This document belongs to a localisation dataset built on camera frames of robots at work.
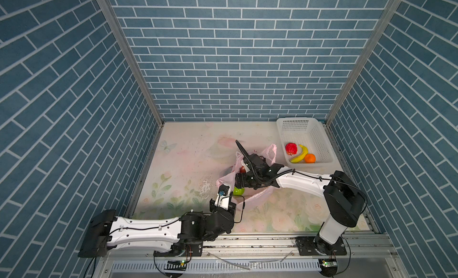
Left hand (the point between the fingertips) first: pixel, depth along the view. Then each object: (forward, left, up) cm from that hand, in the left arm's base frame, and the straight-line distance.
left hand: (238, 198), depth 73 cm
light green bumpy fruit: (+7, -1, -9) cm, 11 cm away
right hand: (+10, -1, -7) cm, 13 cm away
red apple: (+31, -30, -7) cm, 44 cm away
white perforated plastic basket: (+47, -46, -11) cm, 66 cm away
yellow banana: (+32, -39, -10) cm, 52 cm away
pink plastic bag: (+1, -5, 0) cm, 5 cm away
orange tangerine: (+26, -40, -8) cm, 48 cm away
